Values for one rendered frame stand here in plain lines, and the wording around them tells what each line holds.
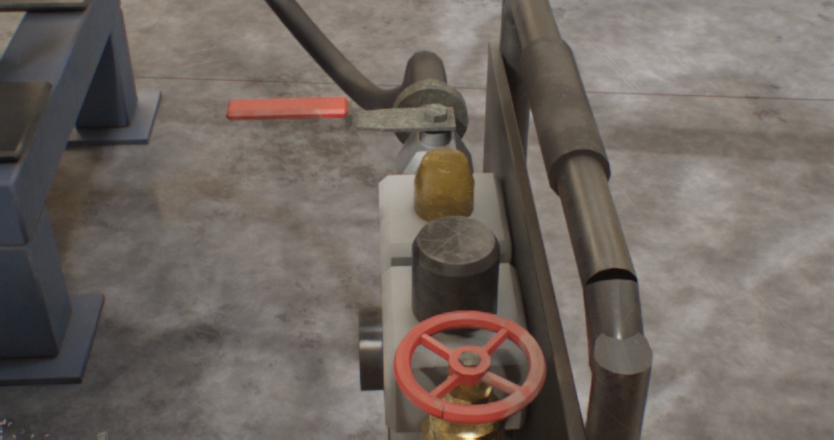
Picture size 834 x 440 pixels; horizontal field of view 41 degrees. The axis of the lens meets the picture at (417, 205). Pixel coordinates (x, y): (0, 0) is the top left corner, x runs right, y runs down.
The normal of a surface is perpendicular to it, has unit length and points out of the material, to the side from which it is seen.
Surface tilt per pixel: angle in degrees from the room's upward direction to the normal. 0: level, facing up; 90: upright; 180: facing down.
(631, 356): 13
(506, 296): 0
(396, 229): 0
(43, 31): 0
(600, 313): 53
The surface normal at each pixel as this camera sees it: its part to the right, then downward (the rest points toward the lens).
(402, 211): 0.00, -0.81
